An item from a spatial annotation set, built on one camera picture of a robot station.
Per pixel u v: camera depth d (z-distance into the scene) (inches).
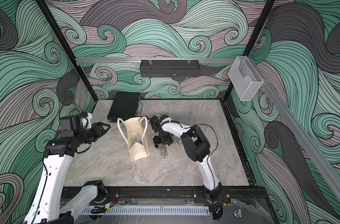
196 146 21.0
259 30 31.1
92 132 23.7
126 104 47.3
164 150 34.9
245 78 31.0
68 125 19.8
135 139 37.4
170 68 37.4
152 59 36.5
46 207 14.4
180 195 29.3
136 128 37.0
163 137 31.3
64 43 33.5
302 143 20.5
